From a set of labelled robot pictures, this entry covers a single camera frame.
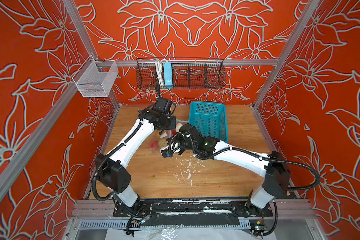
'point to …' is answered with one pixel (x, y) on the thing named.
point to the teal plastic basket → (210, 118)
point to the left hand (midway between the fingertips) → (173, 122)
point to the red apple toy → (154, 144)
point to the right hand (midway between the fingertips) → (165, 135)
